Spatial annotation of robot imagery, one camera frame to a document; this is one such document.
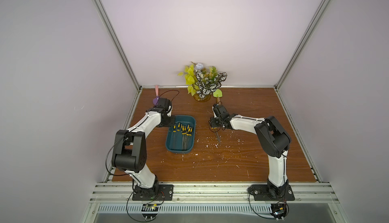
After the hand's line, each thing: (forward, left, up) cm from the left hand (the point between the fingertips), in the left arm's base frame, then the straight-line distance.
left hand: (172, 121), depth 94 cm
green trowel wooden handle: (+28, -31, -5) cm, 42 cm away
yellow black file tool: (-7, -7, -4) cm, 10 cm away
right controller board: (-44, -56, -7) cm, 72 cm away
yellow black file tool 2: (-7, -10, -4) cm, 13 cm away
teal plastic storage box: (-10, -6, -4) cm, 12 cm away
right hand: (+5, -26, -4) cm, 27 cm away
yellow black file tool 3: (-4, -4, -5) cm, 7 cm away
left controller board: (-45, +6, -10) cm, 47 cm away
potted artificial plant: (+15, -19, +20) cm, 31 cm away
